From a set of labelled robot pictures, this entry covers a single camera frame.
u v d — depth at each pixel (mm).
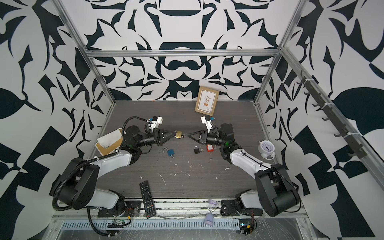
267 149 920
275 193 424
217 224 713
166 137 721
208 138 700
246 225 714
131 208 733
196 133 739
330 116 563
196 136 741
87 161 468
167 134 739
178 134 743
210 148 939
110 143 912
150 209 728
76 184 434
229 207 743
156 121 757
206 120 742
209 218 704
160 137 713
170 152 938
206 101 1084
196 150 939
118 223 709
